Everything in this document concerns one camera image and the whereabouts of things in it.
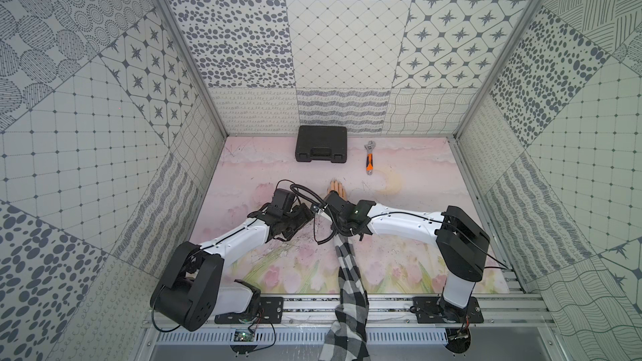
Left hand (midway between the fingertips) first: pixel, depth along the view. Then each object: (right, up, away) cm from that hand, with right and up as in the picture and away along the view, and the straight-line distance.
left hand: (315, 220), depth 87 cm
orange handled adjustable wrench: (+23, +23, +25) cm, 41 cm away
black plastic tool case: (+1, +29, +28) cm, 40 cm away
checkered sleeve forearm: (+10, -27, -20) cm, 35 cm away
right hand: (+11, +3, +2) cm, 11 cm away
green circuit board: (-21, -30, -15) cm, 39 cm away
